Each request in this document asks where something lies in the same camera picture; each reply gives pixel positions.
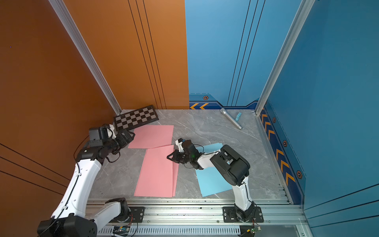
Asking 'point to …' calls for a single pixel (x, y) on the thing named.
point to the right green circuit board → (253, 230)
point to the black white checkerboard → (135, 118)
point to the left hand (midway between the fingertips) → (130, 135)
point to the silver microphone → (223, 111)
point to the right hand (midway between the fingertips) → (167, 157)
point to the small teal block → (238, 116)
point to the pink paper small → (156, 177)
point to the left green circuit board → (121, 230)
